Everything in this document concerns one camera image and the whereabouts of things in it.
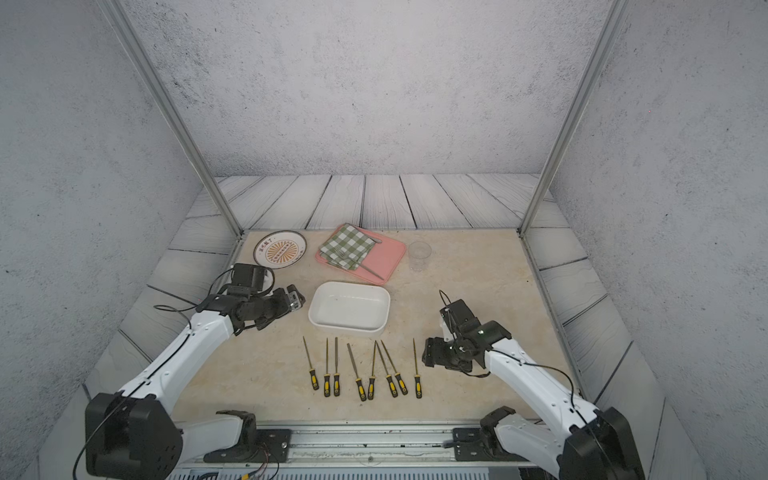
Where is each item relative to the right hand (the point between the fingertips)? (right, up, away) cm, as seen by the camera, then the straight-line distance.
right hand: (436, 359), depth 79 cm
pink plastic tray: (-16, +26, +33) cm, 44 cm away
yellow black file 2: (-30, -7, +5) cm, 31 cm away
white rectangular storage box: (-25, +10, +18) cm, 33 cm away
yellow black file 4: (-21, -7, +3) cm, 22 cm away
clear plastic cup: (-2, +28, +31) cm, 42 cm away
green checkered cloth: (-28, +30, +35) cm, 55 cm away
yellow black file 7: (-10, -6, +5) cm, 13 cm away
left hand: (-38, +14, +5) cm, 41 cm away
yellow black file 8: (-5, -7, +3) cm, 9 cm away
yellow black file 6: (-13, -7, +5) cm, 15 cm away
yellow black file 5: (-17, -7, +4) cm, 19 cm away
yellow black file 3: (-27, -6, +5) cm, 29 cm away
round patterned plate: (-54, +29, +36) cm, 71 cm away
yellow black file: (-34, -6, +6) cm, 35 cm away
